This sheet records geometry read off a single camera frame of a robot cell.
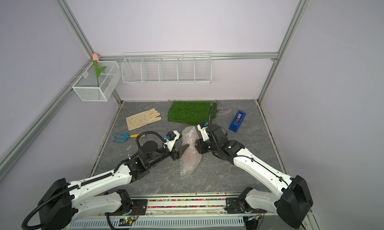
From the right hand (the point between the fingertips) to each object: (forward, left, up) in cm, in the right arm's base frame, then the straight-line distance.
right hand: (195, 142), depth 78 cm
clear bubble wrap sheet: (-8, +3, -3) cm, 9 cm away
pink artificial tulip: (+40, +60, +17) cm, 74 cm away
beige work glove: (+27, +44, -17) cm, 54 cm away
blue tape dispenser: (+23, -29, -12) cm, 39 cm away
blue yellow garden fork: (+15, +48, -18) cm, 54 cm away
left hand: (-1, +5, +5) cm, 7 cm away
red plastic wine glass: (-4, 0, +6) cm, 7 cm away
